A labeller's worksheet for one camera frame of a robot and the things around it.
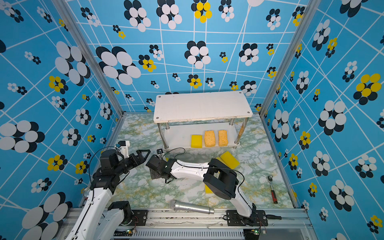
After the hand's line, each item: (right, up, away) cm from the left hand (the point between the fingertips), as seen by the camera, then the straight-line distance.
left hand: (146, 153), depth 78 cm
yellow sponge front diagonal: (+42, -7, +16) cm, 45 cm away
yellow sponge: (+27, +5, +16) cm, 32 cm away
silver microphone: (+17, -26, -4) cm, 31 cm away
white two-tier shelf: (+19, +19, -6) cm, 27 cm away
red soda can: (-27, -18, -6) cm, 33 cm away
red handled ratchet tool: (+69, -16, +6) cm, 71 cm away
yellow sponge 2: (+33, -22, +4) cm, 40 cm away
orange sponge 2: (+44, +5, +15) cm, 47 cm away
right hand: (+6, -12, +9) cm, 15 cm away
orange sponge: (+35, +5, +15) cm, 39 cm away
